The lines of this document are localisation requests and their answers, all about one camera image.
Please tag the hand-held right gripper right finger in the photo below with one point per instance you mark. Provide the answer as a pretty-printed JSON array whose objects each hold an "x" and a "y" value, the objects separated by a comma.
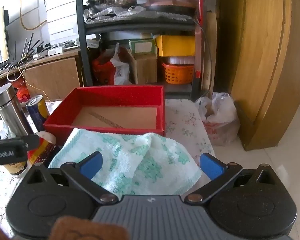
[{"x": 211, "y": 166}]

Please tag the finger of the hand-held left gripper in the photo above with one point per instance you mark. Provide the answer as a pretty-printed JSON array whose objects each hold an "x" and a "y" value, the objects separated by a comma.
[{"x": 32, "y": 141}]

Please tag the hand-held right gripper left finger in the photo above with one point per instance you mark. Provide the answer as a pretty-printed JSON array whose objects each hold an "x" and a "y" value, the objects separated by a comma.
[{"x": 91, "y": 166}]

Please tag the striped knit sock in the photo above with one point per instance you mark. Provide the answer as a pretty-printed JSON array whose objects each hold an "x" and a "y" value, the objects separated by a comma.
[{"x": 43, "y": 151}]

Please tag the white green patterned towel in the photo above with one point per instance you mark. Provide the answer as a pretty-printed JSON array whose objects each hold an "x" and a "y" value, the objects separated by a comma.
[{"x": 140, "y": 160}]

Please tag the red cardboard box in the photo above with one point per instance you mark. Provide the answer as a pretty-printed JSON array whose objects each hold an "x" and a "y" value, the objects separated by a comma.
[{"x": 115, "y": 95}]

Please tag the yellow printed cup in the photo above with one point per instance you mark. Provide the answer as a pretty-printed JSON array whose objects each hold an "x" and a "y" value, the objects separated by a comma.
[{"x": 15, "y": 167}]

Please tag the blue yellow drink can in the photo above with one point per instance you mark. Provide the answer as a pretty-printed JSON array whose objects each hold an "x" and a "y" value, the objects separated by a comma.
[{"x": 37, "y": 112}]

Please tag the stainless steel thermos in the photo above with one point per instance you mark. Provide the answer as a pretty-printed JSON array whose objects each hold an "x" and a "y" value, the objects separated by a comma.
[{"x": 10, "y": 110}]

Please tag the small red plastic bag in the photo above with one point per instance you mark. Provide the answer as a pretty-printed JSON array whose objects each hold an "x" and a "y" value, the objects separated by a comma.
[{"x": 22, "y": 92}]

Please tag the wooden media desk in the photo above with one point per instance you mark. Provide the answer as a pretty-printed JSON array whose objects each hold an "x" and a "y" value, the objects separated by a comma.
[{"x": 52, "y": 75}]

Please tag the black router with antennas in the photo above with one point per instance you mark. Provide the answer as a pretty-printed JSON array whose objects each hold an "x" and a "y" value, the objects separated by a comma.
[{"x": 27, "y": 50}]

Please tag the orange plastic basket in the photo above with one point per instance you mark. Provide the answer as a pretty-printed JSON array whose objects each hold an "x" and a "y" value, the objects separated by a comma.
[{"x": 177, "y": 73}]

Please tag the red white plastic bag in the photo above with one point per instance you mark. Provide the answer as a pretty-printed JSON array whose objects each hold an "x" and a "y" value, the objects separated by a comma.
[{"x": 107, "y": 67}]

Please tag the black metal shelf rack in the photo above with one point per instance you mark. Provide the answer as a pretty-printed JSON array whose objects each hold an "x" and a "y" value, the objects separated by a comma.
[{"x": 81, "y": 42}]

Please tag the clear plastic containers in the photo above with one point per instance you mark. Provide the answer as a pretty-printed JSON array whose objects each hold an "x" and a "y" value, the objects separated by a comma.
[{"x": 180, "y": 60}]

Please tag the brown cardboard box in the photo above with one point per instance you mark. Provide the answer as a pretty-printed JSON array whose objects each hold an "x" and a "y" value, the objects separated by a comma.
[{"x": 145, "y": 67}]

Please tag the white power adapter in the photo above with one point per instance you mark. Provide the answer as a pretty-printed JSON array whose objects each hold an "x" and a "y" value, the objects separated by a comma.
[{"x": 93, "y": 43}]

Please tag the wooden cabinet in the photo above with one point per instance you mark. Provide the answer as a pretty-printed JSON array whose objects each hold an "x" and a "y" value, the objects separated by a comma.
[{"x": 260, "y": 55}]

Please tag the yellow box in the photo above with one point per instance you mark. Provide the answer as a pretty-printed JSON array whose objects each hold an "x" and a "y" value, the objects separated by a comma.
[{"x": 175, "y": 45}]

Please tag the green box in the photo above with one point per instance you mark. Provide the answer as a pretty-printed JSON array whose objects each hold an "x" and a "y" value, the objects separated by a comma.
[{"x": 142, "y": 46}]

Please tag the bubble wrap sheet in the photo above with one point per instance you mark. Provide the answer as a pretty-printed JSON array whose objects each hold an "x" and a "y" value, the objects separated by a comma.
[{"x": 110, "y": 13}]

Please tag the red flat board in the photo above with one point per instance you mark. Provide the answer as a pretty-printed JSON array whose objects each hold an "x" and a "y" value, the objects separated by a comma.
[{"x": 201, "y": 5}]

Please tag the black frying pan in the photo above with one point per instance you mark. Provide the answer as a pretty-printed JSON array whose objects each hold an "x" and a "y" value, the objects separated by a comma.
[{"x": 170, "y": 9}]

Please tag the steel pan with lid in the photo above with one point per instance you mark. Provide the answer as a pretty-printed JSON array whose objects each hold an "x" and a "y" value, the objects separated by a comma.
[{"x": 115, "y": 0}]

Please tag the brown clay pot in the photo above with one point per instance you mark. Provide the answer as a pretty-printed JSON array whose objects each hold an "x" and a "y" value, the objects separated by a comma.
[{"x": 167, "y": 0}]

